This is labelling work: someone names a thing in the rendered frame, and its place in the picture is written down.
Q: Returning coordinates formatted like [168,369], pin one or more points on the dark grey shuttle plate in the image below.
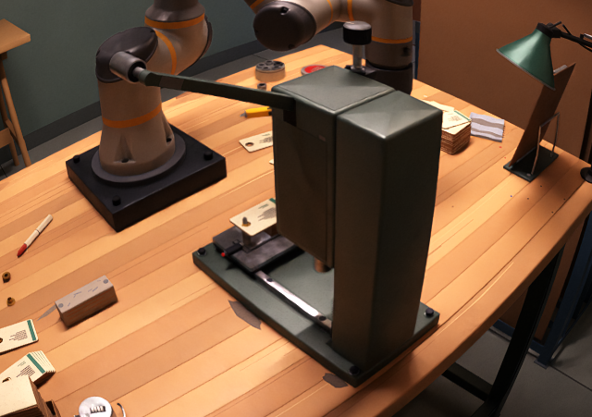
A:
[263,255]

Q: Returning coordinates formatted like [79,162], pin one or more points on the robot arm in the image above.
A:
[139,126]

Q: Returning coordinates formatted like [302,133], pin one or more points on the green desk lamp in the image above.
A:
[532,52]

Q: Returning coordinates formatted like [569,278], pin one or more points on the cream tag with teal stripe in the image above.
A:
[16,336]

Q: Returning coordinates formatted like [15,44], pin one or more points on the red round tin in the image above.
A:
[313,69]

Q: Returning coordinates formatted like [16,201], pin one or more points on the brown document stand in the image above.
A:
[541,116]

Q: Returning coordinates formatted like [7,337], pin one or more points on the small cardboard box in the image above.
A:
[85,301]

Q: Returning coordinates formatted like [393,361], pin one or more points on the yellow utility knife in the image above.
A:
[256,111]

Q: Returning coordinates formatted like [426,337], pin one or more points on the black stop knob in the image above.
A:
[357,32]

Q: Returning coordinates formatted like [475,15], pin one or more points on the red-capped white pen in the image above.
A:
[34,235]

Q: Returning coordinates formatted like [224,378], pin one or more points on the cream tag with dark print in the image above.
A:
[256,218]

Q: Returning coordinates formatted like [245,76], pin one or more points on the wooden stool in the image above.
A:
[11,38]

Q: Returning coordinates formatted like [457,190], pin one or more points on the brown board with blue frame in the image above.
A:
[462,28]

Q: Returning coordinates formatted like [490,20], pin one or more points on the cream paper tag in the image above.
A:
[257,142]

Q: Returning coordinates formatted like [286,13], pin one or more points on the grey round spool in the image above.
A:
[270,69]

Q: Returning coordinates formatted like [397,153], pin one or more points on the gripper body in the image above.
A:
[393,77]

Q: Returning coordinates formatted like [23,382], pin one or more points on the silver round metal tool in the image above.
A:
[94,408]

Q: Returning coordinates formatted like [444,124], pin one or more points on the black square base plate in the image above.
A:
[139,195]

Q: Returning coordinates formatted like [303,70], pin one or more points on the tall stack of cream tags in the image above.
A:
[455,132]

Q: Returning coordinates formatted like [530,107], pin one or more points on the dark press lever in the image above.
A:
[208,88]

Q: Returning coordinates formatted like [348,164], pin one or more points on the dark green toggle press body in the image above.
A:
[384,213]

